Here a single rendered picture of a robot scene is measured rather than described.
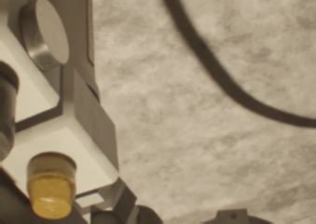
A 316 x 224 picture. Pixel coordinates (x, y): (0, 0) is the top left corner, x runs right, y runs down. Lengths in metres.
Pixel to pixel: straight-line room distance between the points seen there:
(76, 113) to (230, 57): 0.63
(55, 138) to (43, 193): 0.04
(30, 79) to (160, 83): 0.68
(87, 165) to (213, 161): 0.78
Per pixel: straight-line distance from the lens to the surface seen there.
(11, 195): 0.51
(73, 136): 0.46
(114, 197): 0.55
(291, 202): 1.43
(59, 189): 0.46
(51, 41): 0.42
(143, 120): 1.14
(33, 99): 0.43
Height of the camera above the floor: 0.76
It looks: 43 degrees down
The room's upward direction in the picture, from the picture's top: 172 degrees clockwise
